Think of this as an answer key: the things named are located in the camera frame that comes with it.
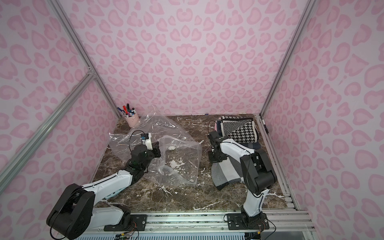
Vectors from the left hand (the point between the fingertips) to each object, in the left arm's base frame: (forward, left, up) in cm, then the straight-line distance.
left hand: (159, 140), depth 86 cm
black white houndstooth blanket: (+12, -52, -6) cm, 54 cm away
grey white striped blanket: (-14, -39, -13) cm, 43 cm away
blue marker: (+26, +31, 0) cm, 40 cm away
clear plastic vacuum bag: (+1, -11, -16) cm, 19 cm away
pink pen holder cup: (+23, +24, -8) cm, 34 cm away
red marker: (+26, +27, 0) cm, 38 cm away
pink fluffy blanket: (+21, -36, -12) cm, 43 cm away
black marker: (+30, +27, -1) cm, 40 cm away
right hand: (-5, -32, -13) cm, 35 cm away
